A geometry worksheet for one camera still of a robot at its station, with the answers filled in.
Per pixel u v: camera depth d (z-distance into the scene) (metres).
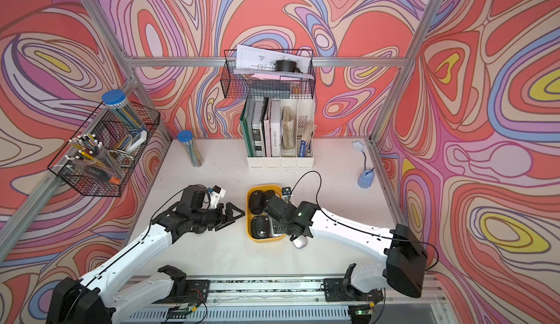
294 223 0.54
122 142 0.74
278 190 0.96
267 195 0.95
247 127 0.89
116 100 0.70
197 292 0.72
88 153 0.59
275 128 0.93
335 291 0.72
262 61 0.85
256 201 0.89
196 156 1.05
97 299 0.39
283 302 0.73
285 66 0.82
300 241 0.86
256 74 0.77
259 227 0.85
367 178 0.96
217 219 0.69
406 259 0.40
